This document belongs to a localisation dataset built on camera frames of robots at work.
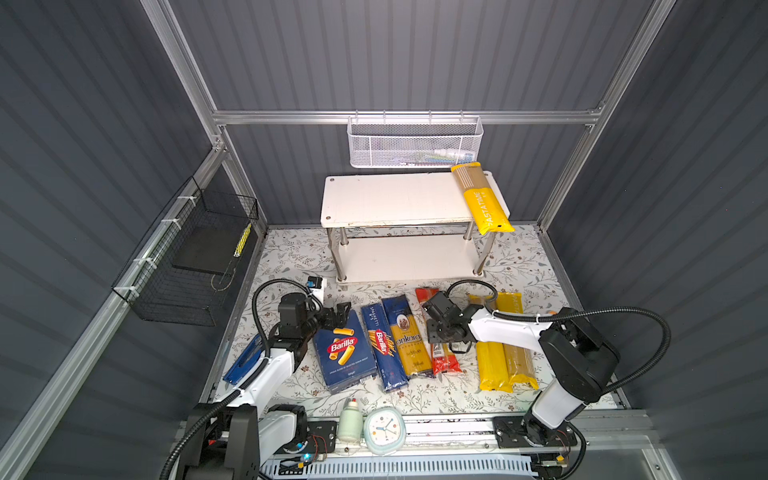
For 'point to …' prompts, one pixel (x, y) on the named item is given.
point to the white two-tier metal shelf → (402, 227)
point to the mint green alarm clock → (384, 430)
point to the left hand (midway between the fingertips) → (335, 302)
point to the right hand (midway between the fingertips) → (437, 334)
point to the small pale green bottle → (350, 422)
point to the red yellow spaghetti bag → (442, 357)
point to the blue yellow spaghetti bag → (409, 341)
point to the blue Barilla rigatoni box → (343, 355)
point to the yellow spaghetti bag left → (491, 359)
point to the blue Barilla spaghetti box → (384, 348)
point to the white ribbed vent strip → (509, 466)
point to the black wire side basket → (183, 271)
